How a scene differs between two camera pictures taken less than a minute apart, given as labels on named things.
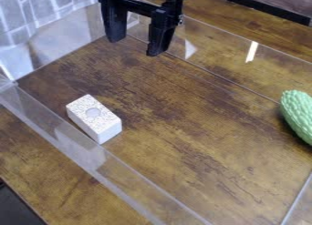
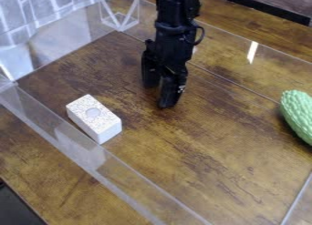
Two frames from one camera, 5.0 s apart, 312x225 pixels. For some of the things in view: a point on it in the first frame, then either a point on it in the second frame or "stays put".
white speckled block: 92,117 stays put
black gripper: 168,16 → 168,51
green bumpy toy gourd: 296,109 stays put
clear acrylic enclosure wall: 176,135 stays put
